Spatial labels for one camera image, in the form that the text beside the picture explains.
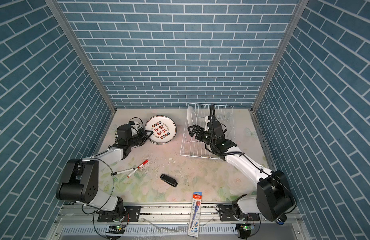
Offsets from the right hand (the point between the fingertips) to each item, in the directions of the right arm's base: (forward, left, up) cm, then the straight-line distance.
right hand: (192, 128), depth 82 cm
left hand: (+2, +24, -7) cm, 25 cm away
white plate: (+6, +19, -9) cm, 22 cm away
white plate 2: (+17, +2, -8) cm, 19 cm away
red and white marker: (-15, +30, -21) cm, 39 cm away
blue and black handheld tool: (-36, -46, -21) cm, 62 cm away
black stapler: (-23, +11, -18) cm, 31 cm away
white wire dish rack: (0, +1, -19) cm, 19 cm away
